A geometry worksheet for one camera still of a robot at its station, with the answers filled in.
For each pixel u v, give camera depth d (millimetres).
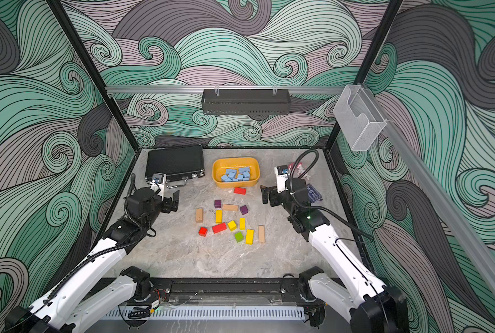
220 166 1069
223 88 942
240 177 1037
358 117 780
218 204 950
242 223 895
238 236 855
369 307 371
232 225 876
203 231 875
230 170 1073
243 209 937
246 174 1041
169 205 689
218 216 925
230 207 952
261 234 876
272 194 685
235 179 1035
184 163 1088
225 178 1035
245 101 1025
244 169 1099
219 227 890
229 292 744
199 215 915
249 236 857
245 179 1033
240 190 1010
